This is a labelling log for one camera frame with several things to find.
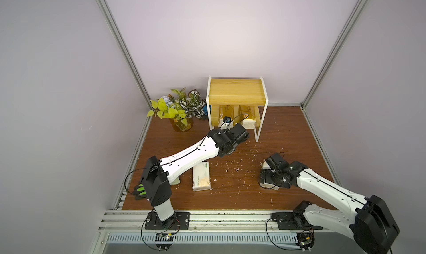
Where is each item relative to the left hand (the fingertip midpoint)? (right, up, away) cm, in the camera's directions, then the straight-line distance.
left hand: (225, 139), depth 80 cm
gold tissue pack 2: (+13, +8, +3) cm, 16 cm away
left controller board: (-27, -44, -9) cm, 52 cm away
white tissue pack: (-12, -20, 0) cm, 23 cm away
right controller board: (+34, -42, -10) cm, 55 cm away
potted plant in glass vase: (-24, +16, +6) cm, 29 cm away
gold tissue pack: (+1, +15, +6) cm, 16 cm away
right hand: (+22, -19, +3) cm, 29 cm away
